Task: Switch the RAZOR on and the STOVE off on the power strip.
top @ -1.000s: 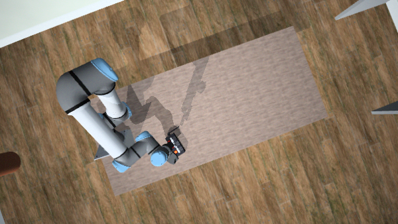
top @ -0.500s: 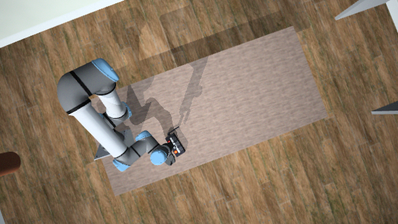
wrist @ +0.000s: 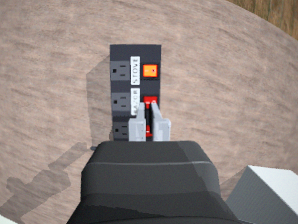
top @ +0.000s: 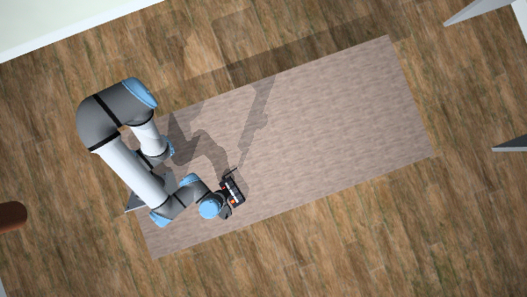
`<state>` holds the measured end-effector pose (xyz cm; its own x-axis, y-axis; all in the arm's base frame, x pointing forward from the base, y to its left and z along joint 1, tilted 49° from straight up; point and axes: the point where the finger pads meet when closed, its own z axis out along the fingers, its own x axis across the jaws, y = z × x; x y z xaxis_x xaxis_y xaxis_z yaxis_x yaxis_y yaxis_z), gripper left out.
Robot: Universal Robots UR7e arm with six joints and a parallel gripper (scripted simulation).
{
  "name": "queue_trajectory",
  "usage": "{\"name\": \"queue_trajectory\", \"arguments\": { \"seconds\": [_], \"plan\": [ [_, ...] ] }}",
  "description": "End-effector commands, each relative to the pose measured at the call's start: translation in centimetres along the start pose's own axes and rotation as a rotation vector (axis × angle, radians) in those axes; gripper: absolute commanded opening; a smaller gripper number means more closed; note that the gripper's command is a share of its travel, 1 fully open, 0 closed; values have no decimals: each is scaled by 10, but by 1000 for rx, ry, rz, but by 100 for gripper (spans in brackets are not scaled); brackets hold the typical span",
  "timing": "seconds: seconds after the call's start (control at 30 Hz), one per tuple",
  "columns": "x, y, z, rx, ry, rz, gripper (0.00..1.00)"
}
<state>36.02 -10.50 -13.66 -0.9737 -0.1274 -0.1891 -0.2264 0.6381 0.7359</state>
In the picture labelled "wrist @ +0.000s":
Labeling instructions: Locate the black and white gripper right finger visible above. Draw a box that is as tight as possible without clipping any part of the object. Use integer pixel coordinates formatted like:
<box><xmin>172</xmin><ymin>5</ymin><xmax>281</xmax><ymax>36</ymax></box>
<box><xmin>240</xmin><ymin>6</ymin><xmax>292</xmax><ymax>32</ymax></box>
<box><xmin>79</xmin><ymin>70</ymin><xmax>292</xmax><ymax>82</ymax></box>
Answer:
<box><xmin>149</xmin><ymin>103</ymin><xmax>171</xmax><ymax>141</ymax></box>

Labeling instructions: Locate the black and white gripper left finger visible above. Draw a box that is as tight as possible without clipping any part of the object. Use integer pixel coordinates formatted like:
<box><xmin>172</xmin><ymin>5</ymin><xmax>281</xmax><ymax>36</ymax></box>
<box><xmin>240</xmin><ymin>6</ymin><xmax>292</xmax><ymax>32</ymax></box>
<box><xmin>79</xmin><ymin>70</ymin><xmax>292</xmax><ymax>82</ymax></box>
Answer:
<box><xmin>128</xmin><ymin>103</ymin><xmax>147</xmax><ymax>141</ymax></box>

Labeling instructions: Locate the dark grey power strip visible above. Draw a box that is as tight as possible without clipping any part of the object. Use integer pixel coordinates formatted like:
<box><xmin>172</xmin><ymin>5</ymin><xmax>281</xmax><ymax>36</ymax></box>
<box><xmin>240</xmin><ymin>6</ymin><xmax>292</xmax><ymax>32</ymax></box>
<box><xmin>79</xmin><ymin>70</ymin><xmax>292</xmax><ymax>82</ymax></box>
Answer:
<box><xmin>110</xmin><ymin>44</ymin><xmax>161</xmax><ymax>141</ymax></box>

